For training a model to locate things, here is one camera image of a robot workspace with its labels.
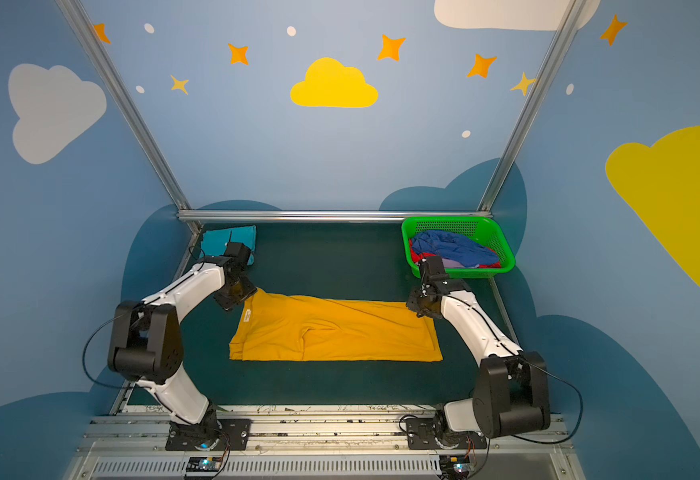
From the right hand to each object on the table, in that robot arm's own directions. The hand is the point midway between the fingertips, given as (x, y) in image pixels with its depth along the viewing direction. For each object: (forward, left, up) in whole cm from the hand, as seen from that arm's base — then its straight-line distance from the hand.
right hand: (419, 301), depth 88 cm
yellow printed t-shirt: (-7, +34, -7) cm, 36 cm away
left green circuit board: (-43, +54, -9) cm, 69 cm away
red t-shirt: (+19, -1, -2) cm, 19 cm away
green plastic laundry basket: (+37, -28, -4) cm, 47 cm away
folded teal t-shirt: (+27, +76, -8) cm, 81 cm away
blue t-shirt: (+23, -15, -2) cm, 27 cm away
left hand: (0, +53, -3) cm, 53 cm away
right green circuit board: (-40, -7, -11) cm, 42 cm away
